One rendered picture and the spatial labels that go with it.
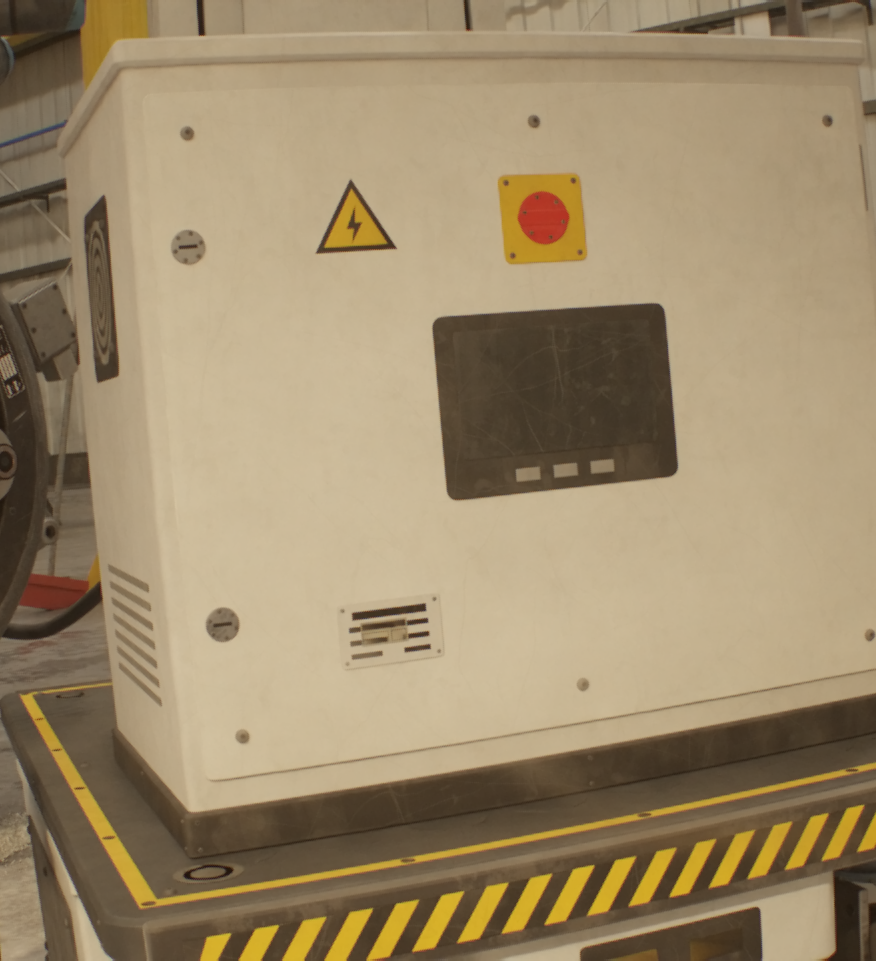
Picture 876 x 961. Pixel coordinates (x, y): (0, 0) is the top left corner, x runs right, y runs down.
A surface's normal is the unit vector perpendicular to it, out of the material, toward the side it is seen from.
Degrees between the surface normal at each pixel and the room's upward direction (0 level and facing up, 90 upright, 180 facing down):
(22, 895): 0
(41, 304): 90
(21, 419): 90
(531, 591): 90
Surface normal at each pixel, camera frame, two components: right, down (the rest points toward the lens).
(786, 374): 0.35, 0.03
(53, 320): 0.84, -0.04
